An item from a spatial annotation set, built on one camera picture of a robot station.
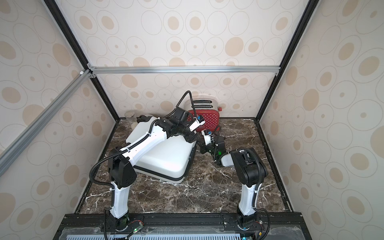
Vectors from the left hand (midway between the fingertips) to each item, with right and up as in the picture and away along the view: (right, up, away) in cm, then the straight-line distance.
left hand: (200, 132), depth 83 cm
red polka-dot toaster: (+5, +18, +22) cm, 29 cm away
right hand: (+3, -5, +14) cm, 15 cm away
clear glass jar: (-47, +10, +20) cm, 52 cm away
